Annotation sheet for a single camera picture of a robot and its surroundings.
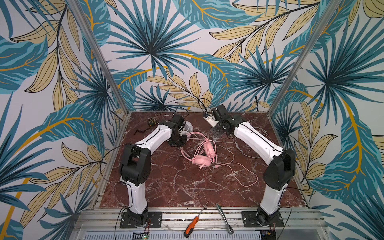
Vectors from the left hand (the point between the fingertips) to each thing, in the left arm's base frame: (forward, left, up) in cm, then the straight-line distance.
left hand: (183, 145), depth 91 cm
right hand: (+8, -18, +9) cm, 22 cm away
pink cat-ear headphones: (-12, -12, +5) cm, 17 cm away
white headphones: (+14, -1, -1) cm, 14 cm away
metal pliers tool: (-41, -24, -6) cm, 48 cm away
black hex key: (+16, +32, -9) cm, 37 cm away
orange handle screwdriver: (-40, -6, -7) cm, 41 cm away
